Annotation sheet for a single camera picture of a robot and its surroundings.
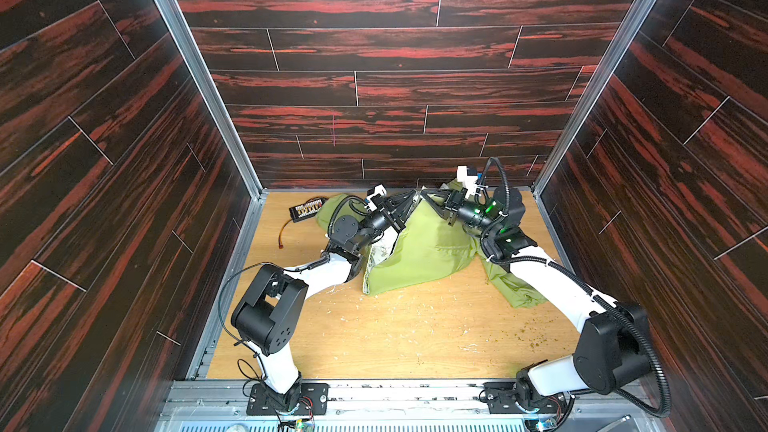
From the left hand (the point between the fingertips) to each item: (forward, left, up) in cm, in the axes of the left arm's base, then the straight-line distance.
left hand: (415, 194), depth 69 cm
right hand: (+2, -2, -1) cm, 3 cm away
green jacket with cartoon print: (+2, -4, -26) cm, 26 cm away
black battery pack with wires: (+24, +39, -34) cm, 57 cm away
